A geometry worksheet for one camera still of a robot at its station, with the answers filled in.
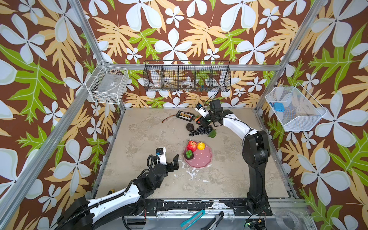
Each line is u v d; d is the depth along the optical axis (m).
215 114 0.73
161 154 0.68
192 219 0.71
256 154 0.56
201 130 1.01
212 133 1.02
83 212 0.42
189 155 0.87
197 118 0.91
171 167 0.71
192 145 0.91
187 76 0.98
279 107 0.87
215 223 0.70
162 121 1.11
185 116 1.14
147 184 0.62
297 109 0.81
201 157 0.91
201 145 0.93
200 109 0.86
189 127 1.02
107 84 0.86
